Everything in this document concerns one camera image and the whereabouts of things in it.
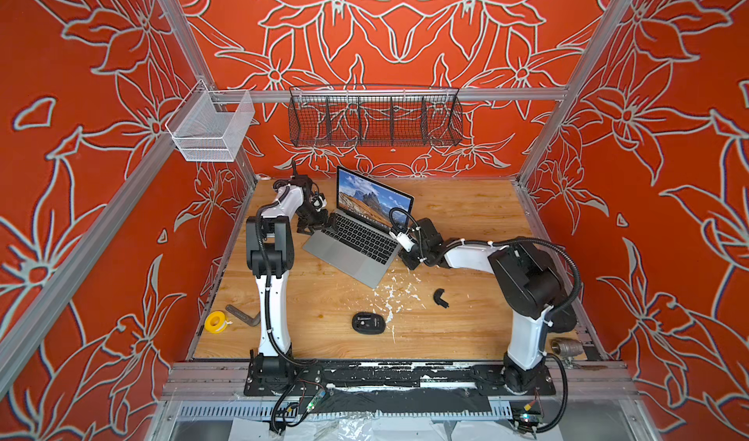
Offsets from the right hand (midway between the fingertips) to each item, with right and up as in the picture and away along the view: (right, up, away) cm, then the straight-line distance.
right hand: (400, 248), depth 98 cm
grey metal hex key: (-48, -18, -15) cm, 53 cm away
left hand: (-27, +7, +5) cm, 28 cm away
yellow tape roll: (-55, -19, -17) cm, 60 cm away
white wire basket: (-63, +37, -9) cm, 74 cm away
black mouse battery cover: (+10, -14, -10) cm, 20 cm away
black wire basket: (-9, +46, 0) cm, 47 cm away
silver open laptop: (-15, +3, +2) cm, 15 cm away
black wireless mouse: (-11, -18, -18) cm, 28 cm away
